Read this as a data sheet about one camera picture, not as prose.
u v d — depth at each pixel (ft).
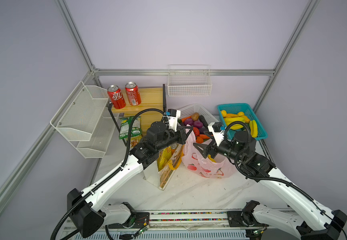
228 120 3.52
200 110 3.77
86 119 2.58
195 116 3.75
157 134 1.61
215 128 1.78
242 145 1.57
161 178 2.51
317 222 1.26
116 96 2.30
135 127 2.83
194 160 2.48
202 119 3.66
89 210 1.23
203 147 1.86
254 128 3.37
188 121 3.62
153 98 2.64
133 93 2.35
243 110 3.87
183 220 2.46
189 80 3.52
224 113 3.72
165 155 1.93
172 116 1.89
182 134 1.88
